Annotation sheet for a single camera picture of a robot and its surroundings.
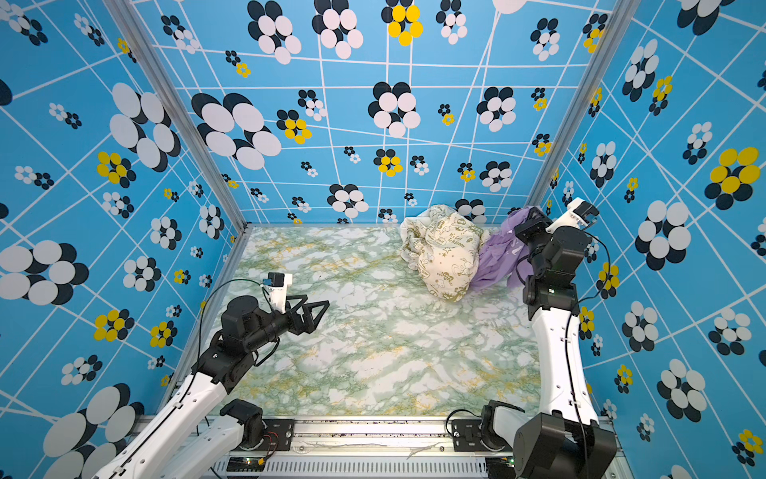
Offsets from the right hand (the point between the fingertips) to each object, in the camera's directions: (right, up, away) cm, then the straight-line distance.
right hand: (533, 207), depth 69 cm
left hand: (-52, -22, +6) cm, 57 cm away
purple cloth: (-3, -12, +12) cm, 17 cm away
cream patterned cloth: (-17, -9, +22) cm, 29 cm away
